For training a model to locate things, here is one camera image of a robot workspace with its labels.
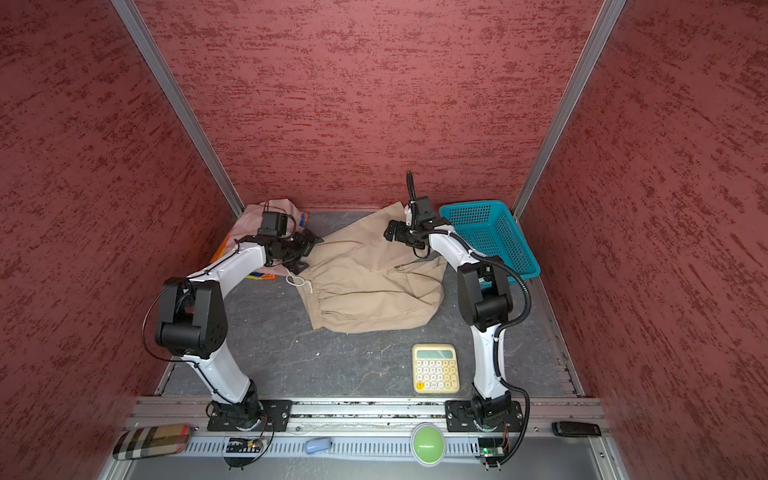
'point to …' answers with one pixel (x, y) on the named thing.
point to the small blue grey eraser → (316, 445)
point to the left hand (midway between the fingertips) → (319, 253)
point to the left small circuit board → (240, 451)
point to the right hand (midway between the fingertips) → (394, 240)
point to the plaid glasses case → (153, 441)
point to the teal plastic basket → (491, 228)
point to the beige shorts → (358, 281)
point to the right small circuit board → (491, 450)
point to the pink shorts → (248, 222)
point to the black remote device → (573, 428)
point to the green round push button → (427, 444)
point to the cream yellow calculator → (435, 368)
